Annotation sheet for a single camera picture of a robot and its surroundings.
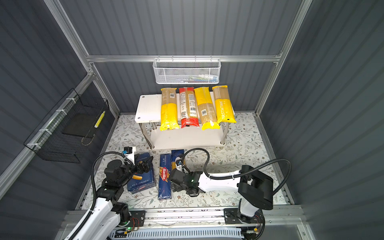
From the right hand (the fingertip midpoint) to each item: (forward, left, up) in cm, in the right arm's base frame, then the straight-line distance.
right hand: (179, 182), depth 82 cm
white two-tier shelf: (+22, +14, +31) cm, 40 cm away
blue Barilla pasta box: (-1, +21, +4) cm, 21 cm away
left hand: (+10, +18, +12) cm, 24 cm away
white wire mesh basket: (+74, -2, +23) cm, 78 cm away
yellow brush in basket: (+22, +42, +26) cm, 54 cm away
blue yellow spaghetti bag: (+18, +4, -1) cm, 19 cm away
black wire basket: (+13, +55, +27) cm, 63 cm away
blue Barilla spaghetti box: (-5, +7, +1) cm, 9 cm away
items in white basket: (+55, -12, +30) cm, 64 cm away
